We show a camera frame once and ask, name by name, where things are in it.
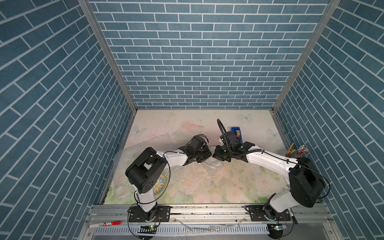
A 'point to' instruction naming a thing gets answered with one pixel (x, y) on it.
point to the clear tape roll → (237, 133)
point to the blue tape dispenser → (233, 131)
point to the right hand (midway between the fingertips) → (212, 155)
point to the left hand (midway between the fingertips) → (216, 155)
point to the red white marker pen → (104, 224)
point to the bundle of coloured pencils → (296, 153)
